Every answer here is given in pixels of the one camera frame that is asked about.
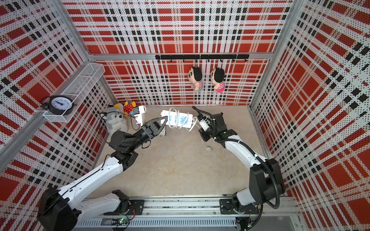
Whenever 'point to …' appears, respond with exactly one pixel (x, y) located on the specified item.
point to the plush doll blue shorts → (194, 75)
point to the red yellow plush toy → (128, 108)
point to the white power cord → (207, 148)
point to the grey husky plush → (115, 121)
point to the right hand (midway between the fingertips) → (203, 128)
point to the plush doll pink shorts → (217, 76)
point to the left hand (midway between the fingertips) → (171, 118)
